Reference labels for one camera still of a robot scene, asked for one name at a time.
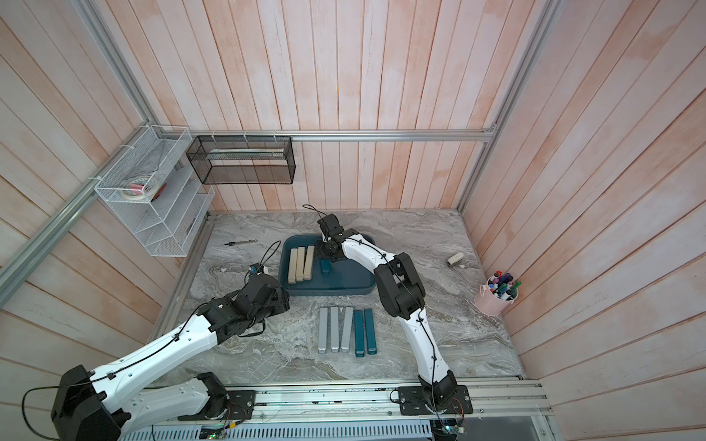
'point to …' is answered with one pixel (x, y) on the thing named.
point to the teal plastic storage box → (303, 272)
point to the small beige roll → (451, 260)
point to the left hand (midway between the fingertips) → (282, 301)
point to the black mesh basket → (244, 159)
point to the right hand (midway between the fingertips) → (319, 251)
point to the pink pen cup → (499, 293)
